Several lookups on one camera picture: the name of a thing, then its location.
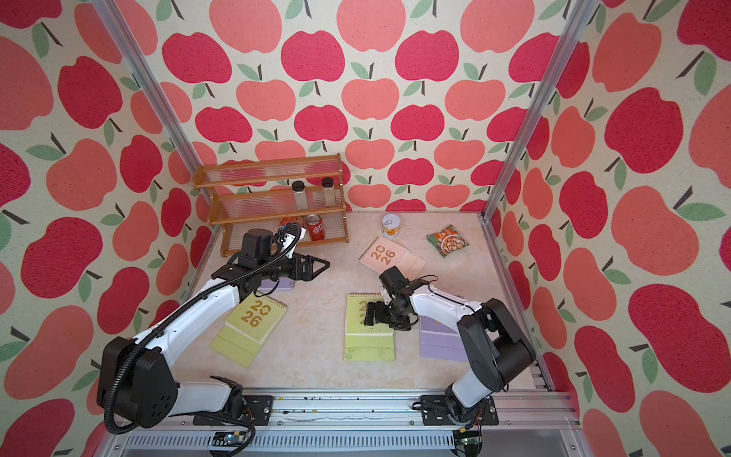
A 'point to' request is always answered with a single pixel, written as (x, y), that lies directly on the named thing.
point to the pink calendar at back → (384, 254)
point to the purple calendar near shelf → (268, 285)
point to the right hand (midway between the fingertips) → (378, 328)
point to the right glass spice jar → (329, 192)
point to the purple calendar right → (440, 342)
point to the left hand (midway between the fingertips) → (320, 266)
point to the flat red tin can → (290, 219)
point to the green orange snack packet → (448, 241)
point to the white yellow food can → (390, 225)
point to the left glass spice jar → (301, 200)
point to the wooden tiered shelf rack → (256, 193)
